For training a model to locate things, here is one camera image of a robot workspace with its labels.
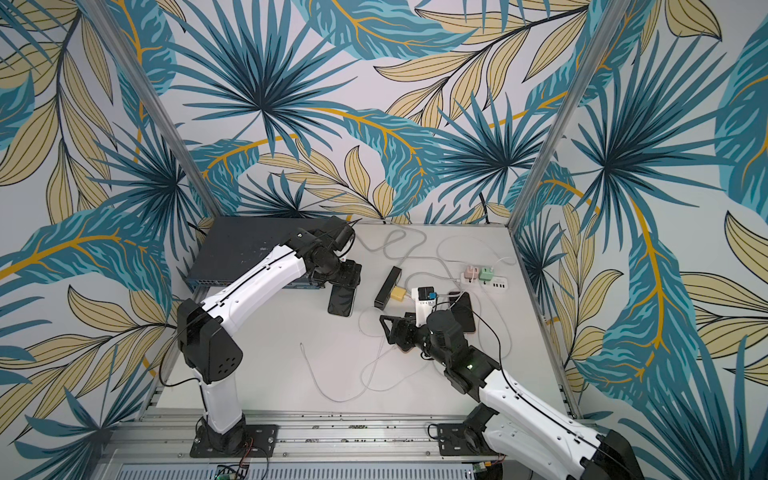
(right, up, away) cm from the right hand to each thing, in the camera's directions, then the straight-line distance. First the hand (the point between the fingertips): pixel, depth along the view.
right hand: (378, 329), depth 74 cm
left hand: (-9, +11, +8) cm, 16 cm away
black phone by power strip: (+27, +1, +21) cm, 34 cm away
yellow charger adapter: (+6, +6, +24) cm, 26 cm away
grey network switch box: (-54, +22, +34) cm, 67 cm away
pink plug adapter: (+30, +12, +26) cm, 42 cm away
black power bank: (+2, +6, +23) cm, 24 cm away
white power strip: (+40, +9, +27) cm, 49 cm away
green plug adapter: (+35, +12, +24) cm, 44 cm away
